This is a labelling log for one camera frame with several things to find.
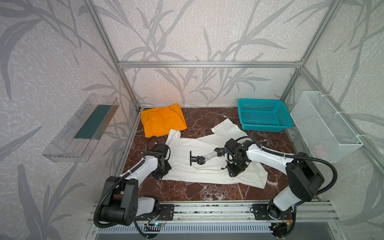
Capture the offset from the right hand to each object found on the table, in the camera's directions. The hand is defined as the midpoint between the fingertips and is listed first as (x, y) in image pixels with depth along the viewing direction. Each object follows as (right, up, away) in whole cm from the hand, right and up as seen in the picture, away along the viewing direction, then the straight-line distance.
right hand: (231, 169), depth 85 cm
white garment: (-17, +4, +8) cm, 20 cm away
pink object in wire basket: (+41, +13, -11) cm, 45 cm away
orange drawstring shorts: (-47, +27, +20) cm, 58 cm away
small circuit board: (-38, -22, -15) cm, 46 cm away
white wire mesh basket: (+37, +22, -21) cm, 48 cm away
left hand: (-37, 0, +3) cm, 37 cm away
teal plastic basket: (+32, +32, +30) cm, 54 cm away
